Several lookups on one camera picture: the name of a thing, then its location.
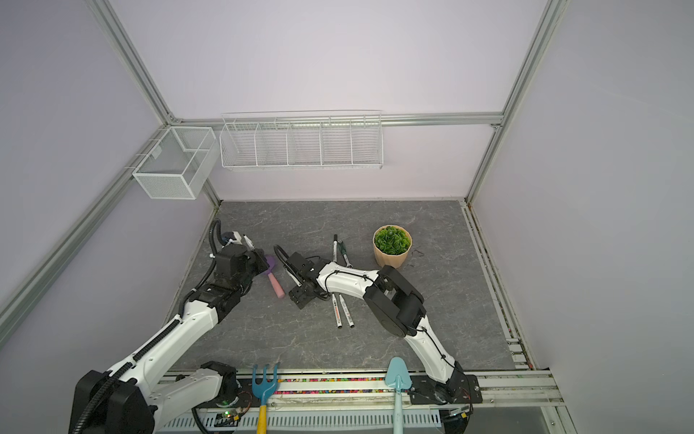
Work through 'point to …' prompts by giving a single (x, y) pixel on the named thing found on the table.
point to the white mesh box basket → (182, 164)
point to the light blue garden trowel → (398, 377)
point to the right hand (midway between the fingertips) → (304, 291)
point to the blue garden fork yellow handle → (263, 390)
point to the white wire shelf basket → (306, 139)
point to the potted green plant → (391, 245)
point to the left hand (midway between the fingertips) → (263, 252)
